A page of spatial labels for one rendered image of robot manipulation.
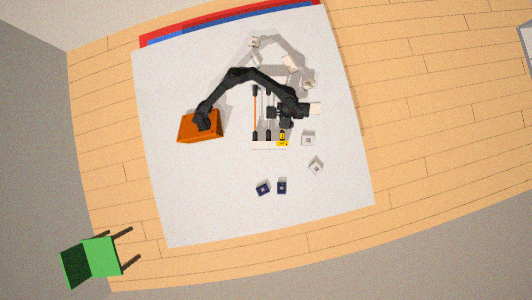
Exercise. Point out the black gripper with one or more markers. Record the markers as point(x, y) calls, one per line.
point(271, 113)

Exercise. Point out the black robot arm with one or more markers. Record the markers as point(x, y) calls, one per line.
point(239, 75)

